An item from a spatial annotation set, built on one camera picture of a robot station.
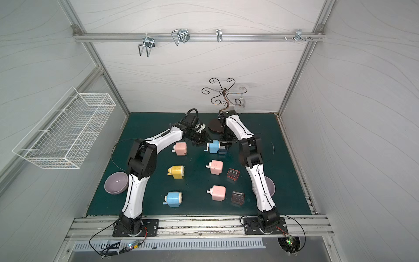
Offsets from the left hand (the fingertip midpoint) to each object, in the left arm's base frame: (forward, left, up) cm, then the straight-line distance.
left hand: (212, 142), depth 95 cm
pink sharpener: (-4, +18, -1) cm, 19 cm away
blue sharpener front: (-32, +17, -1) cm, 36 cm away
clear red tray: (-16, -12, -8) cm, 22 cm away
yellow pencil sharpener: (-18, +18, -1) cm, 26 cm away
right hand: (+1, -9, -6) cm, 11 cm away
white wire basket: (-14, +63, +23) cm, 68 cm away
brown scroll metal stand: (+18, -7, +23) cm, 30 cm away
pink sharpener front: (-28, -4, -2) cm, 29 cm away
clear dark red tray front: (-29, -14, -8) cm, 33 cm away
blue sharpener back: (-2, -1, -3) cm, 3 cm away
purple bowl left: (-23, +51, -6) cm, 56 cm away
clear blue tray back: (0, -6, -8) cm, 10 cm away
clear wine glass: (+25, -18, +9) cm, 32 cm away
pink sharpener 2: (-15, -3, -1) cm, 15 cm away
